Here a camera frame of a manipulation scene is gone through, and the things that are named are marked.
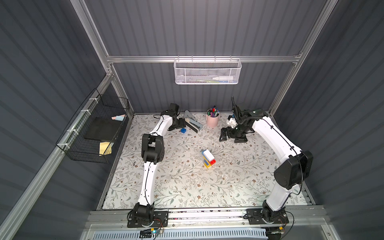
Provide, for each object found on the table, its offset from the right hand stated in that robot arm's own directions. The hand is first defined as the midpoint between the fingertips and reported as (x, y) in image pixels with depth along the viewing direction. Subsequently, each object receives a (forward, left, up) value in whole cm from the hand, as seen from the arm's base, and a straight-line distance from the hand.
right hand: (226, 140), depth 80 cm
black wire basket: (-11, +68, +16) cm, 71 cm away
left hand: (+23, +27, -15) cm, 38 cm away
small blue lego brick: (+21, +27, -18) cm, 39 cm away
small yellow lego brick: (-6, +9, -19) cm, 22 cm away
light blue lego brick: (-3, +13, -7) cm, 15 cm away
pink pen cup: (+26, +5, -15) cm, 31 cm away
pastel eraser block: (+10, +60, +7) cm, 61 cm away
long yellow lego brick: (-7, +11, -13) cm, 18 cm away
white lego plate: (-5, +10, -7) cm, 13 cm away
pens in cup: (+29, +5, -7) cm, 30 cm away
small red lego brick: (-8, +7, -9) cm, 14 cm away
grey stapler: (+29, +21, -17) cm, 39 cm away
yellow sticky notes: (-14, +54, +15) cm, 57 cm away
